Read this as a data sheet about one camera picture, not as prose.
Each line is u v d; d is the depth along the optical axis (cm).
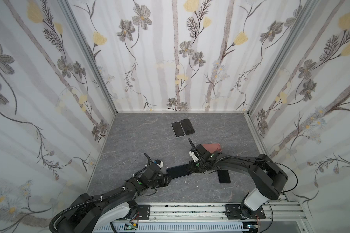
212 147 99
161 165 81
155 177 69
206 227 70
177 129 108
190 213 75
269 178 46
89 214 41
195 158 80
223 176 86
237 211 73
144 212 73
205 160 69
